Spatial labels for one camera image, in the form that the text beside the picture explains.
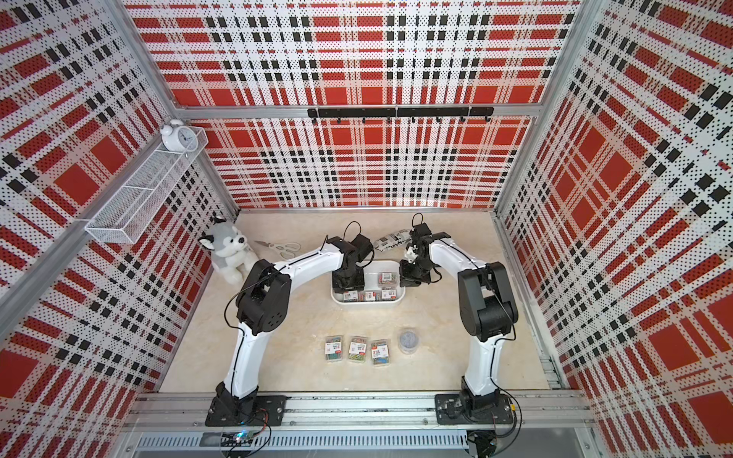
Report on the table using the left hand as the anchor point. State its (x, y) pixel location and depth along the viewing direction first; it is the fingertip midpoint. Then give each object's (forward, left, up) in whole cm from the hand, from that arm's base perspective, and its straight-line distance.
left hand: (358, 289), depth 95 cm
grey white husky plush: (+7, +41, +9) cm, 43 cm away
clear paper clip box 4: (-2, -10, +1) cm, 11 cm away
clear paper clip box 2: (-21, -8, 0) cm, 22 cm away
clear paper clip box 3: (-20, +6, +1) cm, 21 cm away
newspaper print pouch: (+20, -10, +1) cm, 22 cm away
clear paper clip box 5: (-3, +2, +1) cm, 4 cm away
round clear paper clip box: (-18, -16, +1) cm, 24 cm away
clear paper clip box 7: (+4, -10, 0) cm, 11 cm away
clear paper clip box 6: (-3, -5, +1) cm, 6 cm away
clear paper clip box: (-20, -1, +1) cm, 20 cm away
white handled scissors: (+17, +28, -1) cm, 33 cm away
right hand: (0, -16, +4) cm, 17 cm away
